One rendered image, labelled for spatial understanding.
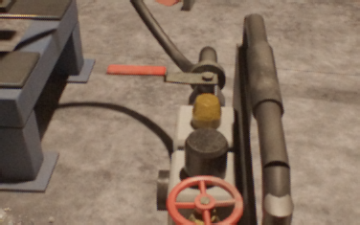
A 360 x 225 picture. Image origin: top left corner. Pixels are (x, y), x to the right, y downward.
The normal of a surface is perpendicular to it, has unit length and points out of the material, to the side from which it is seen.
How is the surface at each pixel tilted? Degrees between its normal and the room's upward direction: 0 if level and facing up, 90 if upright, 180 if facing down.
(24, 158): 90
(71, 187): 0
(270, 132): 15
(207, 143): 0
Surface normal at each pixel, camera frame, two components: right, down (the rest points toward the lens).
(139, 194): 0.00, -0.81
